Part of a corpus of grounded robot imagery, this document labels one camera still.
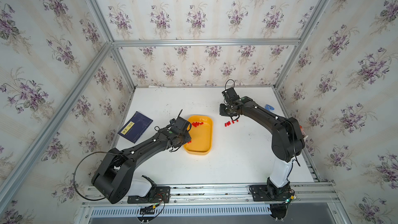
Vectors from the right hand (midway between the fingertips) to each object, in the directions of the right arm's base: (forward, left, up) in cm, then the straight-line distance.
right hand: (223, 112), depth 94 cm
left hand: (-16, +19, -4) cm, 26 cm away
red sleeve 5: (0, -11, -10) cm, 14 cm away
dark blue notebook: (-7, +55, -8) cm, 56 cm away
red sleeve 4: (-1, -8, -10) cm, 13 cm away
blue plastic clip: (+11, -34, -9) cm, 37 cm away
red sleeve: (-3, +16, -9) cm, 19 cm away
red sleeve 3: (-2, -5, -10) cm, 11 cm away
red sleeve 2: (-4, -2, -9) cm, 10 cm away
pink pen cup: (-13, -43, +1) cm, 45 cm away
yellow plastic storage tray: (-11, +13, -11) cm, 20 cm away
